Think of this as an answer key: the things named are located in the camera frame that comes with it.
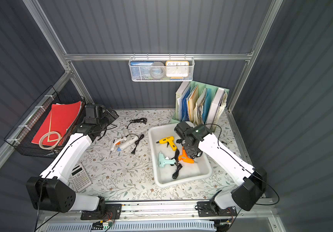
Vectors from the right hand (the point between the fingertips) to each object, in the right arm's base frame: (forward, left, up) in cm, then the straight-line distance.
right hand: (198, 148), depth 76 cm
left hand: (+17, +50, +9) cm, 53 cm away
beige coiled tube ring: (-2, +76, +11) cm, 77 cm away
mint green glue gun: (0, +20, -16) cm, 26 cm away
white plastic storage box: (-2, +14, -18) cm, 23 cm away
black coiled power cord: (+34, +38, -17) cm, 54 cm away
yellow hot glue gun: (+16, +16, -17) cm, 28 cm away
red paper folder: (+10, +73, +13) cm, 74 cm away
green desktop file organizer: (+32, -5, +3) cm, 32 cm away
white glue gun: (+13, +47, -15) cm, 51 cm away
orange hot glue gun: (+3, +6, -17) cm, 18 cm away
